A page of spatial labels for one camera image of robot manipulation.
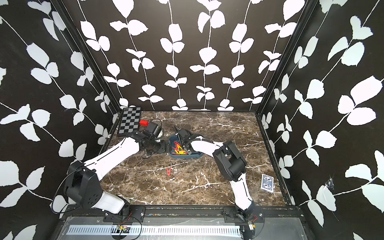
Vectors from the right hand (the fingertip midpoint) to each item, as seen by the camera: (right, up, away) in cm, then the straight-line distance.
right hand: (191, 142), depth 98 cm
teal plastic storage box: (-10, -6, -2) cm, 12 cm away
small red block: (-37, +13, +14) cm, 41 cm away
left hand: (-14, -1, -13) cm, 19 cm away
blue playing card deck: (+44, -21, -14) cm, 51 cm away
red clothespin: (-13, -17, -10) cm, 24 cm away
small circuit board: (-32, -39, -28) cm, 57 cm away
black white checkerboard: (-47, +15, +13) cm, 51 cm away
